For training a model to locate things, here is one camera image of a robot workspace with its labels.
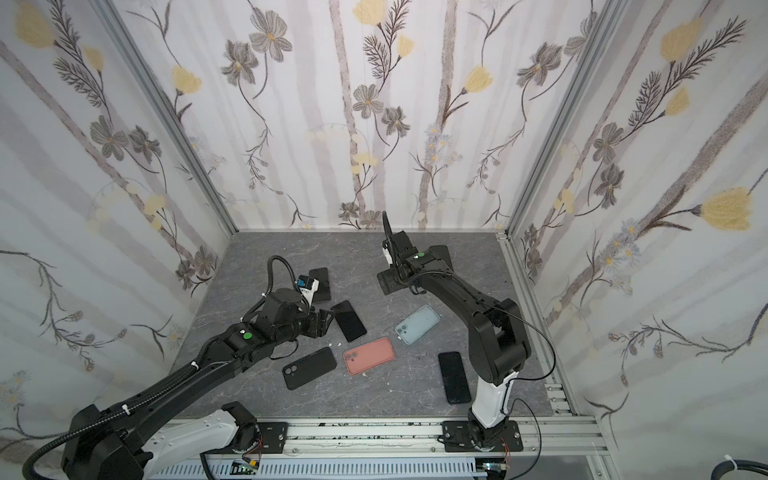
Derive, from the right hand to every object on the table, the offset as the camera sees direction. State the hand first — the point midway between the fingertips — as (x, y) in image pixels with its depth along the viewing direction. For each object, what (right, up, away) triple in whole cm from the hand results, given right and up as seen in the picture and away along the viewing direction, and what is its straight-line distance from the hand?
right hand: (391, 270), depth 88 cm
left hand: (-19, -9, -9) cm, 23 cm away
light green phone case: (+9, -18, +7) cm, 21 cm away
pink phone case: (-6, -26, 0) cm, 26 cm away
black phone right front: (+18, -31, -4) cm, 36 cm away
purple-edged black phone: (-14, -16, +4) cm, 22 cm away
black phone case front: (-24, -29, -2) cm, 37 cm away
